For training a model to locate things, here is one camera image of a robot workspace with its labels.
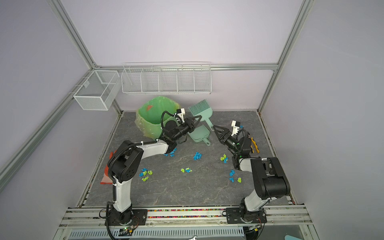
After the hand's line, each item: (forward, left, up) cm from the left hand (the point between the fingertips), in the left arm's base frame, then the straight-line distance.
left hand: (204, 118), depth 82 cm
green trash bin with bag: (+14, +35, -9) cm, 39 cm away
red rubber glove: (-21, +59, -26) cm, 68 cm away
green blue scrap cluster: (-13, -12, -25) cm, 31 cm away
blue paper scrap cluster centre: (-10, +5, -24) cm, 27 cm away
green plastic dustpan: (+7, +2, -24) cm, 25 cm away
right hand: (-6, -5, -3) cm, 8 cm away
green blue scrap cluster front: (-19, +11, -25) cm, 33 cm away
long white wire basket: (+34, +22, +4) cm, 41 cm away
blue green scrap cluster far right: (-21, -16, -26) cm, 37 cm away
